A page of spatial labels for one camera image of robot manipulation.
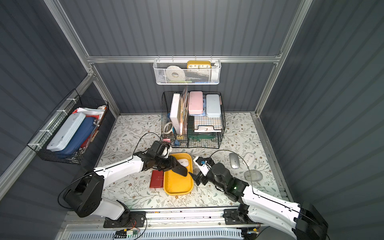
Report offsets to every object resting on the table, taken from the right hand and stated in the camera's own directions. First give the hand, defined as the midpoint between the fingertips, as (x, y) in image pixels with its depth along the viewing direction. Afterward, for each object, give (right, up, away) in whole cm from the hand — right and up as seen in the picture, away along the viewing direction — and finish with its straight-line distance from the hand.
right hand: (200, 167), depth 78 cm
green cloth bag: (0, +15, +15) cm, 21 cm away
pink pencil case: (-2, +36, +14) cm, 39 cm away
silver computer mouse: (+22, 0, +14) cm, 26 cm away
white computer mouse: (-10, 0, +13) cm, 16 cm away
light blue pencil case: (+9, +35, +16) cm, 40 cm away
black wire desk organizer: (-4, +26, +17) cm, 31 cm away
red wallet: (-25, -9, +7) cm, 27 cm away
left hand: (-12, -2, +6) cm, 14 cm away
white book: (-14, +28, +7) cm, 33 cm away
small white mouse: (+32, +1, +15) cm, 35 cm away
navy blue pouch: (-55, +18, -10) cm, 59 cm away
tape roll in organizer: (-25, +19, +26) cm, 41 cm away
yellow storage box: (-14, -12, +7) cm, 19 cm away
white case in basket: (-60, +15, -16) cm, 64 cm away
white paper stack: (+4, +20, +12) cm, 24 cm away
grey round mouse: (+31, -6, +7) cm, 32 cm away
